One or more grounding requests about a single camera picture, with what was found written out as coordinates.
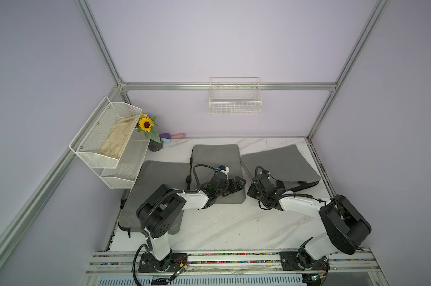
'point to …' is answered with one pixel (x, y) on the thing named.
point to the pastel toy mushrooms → (166, 137)
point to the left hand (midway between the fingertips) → (241, 185)
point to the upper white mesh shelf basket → (103, 138)
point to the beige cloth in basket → (115, 143)
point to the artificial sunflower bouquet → (146, 124)
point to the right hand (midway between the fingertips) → (251, 191)
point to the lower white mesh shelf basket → (124, 176)
